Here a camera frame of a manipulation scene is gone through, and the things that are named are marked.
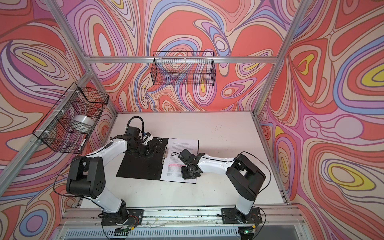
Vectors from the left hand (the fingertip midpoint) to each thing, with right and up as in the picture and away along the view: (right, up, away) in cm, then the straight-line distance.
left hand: (158, 152), depth 89 cm
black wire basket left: (-38, +17, -19) cm, 46 cm away
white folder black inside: (-6, -10, +2) cm, 12 cm away
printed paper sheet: (+8, -11, 0) cm, 14 cm away
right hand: (+18, -16, -2) cm, 24 cm away
